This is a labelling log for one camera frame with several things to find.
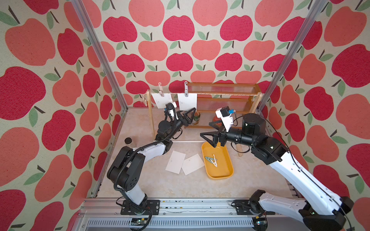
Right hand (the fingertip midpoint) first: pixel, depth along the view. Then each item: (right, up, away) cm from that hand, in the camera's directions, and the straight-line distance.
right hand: (207, 131), depth 61 cm
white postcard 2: (-5, -23, +29) cm, 38 cm away
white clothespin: (+9, -22, +27) cm, 36 cm away
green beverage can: (-1, +7, +40) cm, 41 cm away
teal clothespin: (+6, -20, +29) cm, 36 cm away
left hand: (-4, +9, +14) cm, 17 cm away
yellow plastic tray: (+12, -21, +29) cm, 38 cm away
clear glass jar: (-46, -8, +29) cm, 55 cm away
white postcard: (-16, -22, +30) cm, 40 cm away
